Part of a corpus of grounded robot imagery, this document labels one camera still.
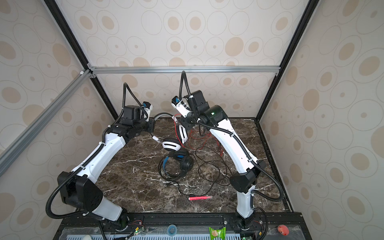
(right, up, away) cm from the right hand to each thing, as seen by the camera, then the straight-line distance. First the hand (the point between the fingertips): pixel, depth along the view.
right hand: (183, 117), depth 73 cm
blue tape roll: (-5, -55, 0) cm, 55 cm away
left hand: (-15, 0, +7) cm, 16 cm away
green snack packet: (+16, -55, -4) cm, 57 cm away
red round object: (+47, -53, -3) cm, 71 cm away
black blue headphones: (+1, -25, +13) cm, 28 cm away
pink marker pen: (+8, -44, +9) cm, 45 cm away
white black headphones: (-6, -13, 0) cm, 15 cm away
